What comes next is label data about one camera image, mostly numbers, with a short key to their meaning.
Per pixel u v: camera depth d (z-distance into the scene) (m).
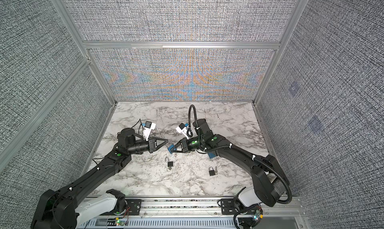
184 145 0.67
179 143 0.71
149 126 0.70
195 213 0.73
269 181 0.42
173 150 0.72
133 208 0.73
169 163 0.87
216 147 0.57
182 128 0.72
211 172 0.85
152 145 0.67
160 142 0.75
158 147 0.71
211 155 0.91
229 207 0.73
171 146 0.73
